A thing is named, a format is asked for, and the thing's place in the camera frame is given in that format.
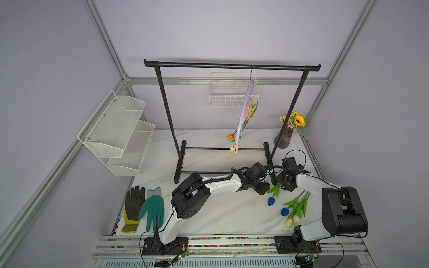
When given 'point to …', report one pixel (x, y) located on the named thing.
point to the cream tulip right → (299, 205)
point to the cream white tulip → (232, 148)
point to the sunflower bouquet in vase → (296, 121)
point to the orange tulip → (230, 136)
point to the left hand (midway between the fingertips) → (264, 186)
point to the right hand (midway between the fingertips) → (283, 182)
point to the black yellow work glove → (133, 203)
